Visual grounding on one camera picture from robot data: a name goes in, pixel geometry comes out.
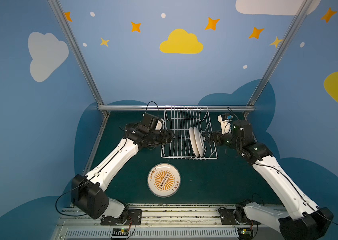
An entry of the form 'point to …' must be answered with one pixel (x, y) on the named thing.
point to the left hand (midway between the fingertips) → (170, 137)
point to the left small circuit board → (120, 232)
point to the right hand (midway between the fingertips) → (212, 130)
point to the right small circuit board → (245, 233)
